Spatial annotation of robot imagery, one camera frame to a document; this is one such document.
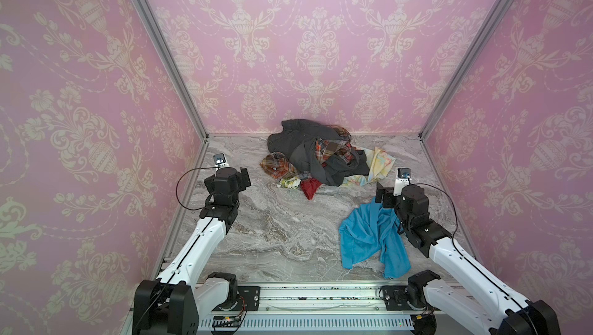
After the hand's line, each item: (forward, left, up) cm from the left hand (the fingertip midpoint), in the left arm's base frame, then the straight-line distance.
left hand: (230, 171), depth 83 cm
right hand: (-3, -58, -1) cm, 58 cm away
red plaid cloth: (+15, -15, -15) cm, 26 cm away
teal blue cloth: (-14, -52, -15) cm, 56 cm away
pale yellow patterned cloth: (+18, -61, -15) cm, 65 cm away
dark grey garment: (+32, -23, -15) cm, 42 cm away
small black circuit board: (-42, -2, -23) cm, 48 cm away
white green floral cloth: (+6, -21, -16) cm, 27 cm away
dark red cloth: (+3, -29, -14) cm, 32 cm away
